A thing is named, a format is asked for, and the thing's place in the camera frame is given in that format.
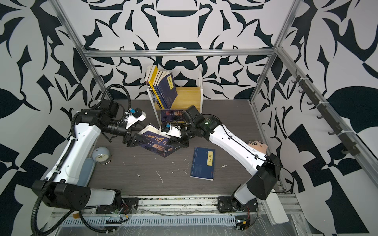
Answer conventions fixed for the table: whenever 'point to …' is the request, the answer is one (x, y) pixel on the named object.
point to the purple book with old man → (172, 115)
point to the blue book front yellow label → (158, 92)
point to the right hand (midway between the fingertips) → (169, 136)
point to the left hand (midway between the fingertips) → (145, 133)
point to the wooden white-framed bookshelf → (187, 96)
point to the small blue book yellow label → (160, 100)
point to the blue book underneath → (203, 163)
